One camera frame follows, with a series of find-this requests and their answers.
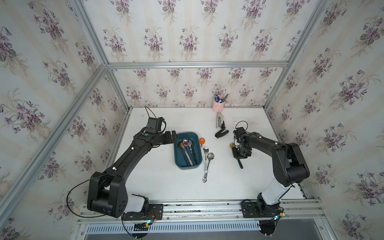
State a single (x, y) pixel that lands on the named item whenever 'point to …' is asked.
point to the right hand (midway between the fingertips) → (240, 157)
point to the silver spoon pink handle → (183, 146)
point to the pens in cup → (220, 98)
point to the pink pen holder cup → (217, 107)
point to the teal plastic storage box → (180, 161)
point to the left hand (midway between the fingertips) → (173, 138)
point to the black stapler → (219, 134)
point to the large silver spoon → (210, 156)
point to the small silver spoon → (205, 150)
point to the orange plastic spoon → (202, 141)
